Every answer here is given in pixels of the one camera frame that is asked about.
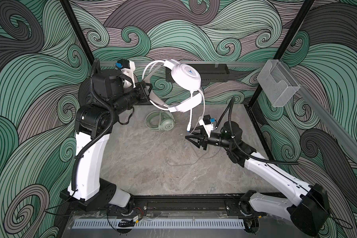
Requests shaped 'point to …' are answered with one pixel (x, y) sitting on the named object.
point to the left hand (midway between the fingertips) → (153, 83)
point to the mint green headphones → (166, 121)
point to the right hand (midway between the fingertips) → (188, 134)
